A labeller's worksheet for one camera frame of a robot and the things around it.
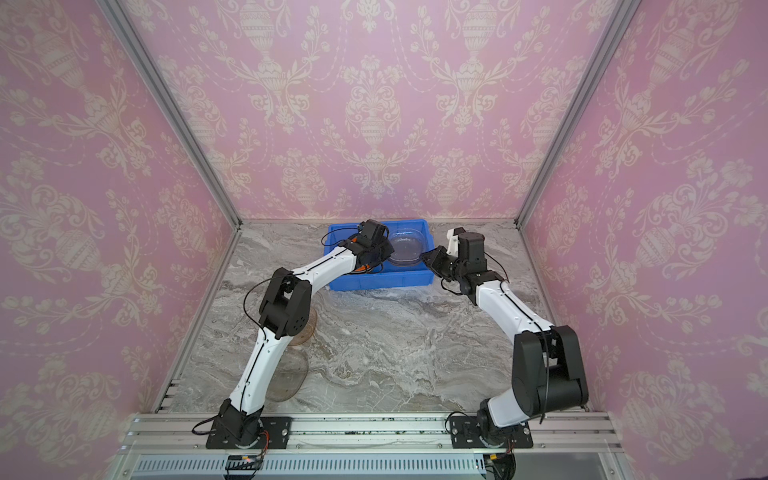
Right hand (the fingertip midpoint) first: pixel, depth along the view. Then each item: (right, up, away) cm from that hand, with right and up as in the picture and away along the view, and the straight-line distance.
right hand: (422, 254), depth 87 cm
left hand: (-8, +2, +17) cm, 19 cm away
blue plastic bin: (-26, +6, +5) cm, 27 cm away
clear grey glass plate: (-38, -34, -4) cm, 51 cm away
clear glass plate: (-3, +3, +22) cm, 23 cm away
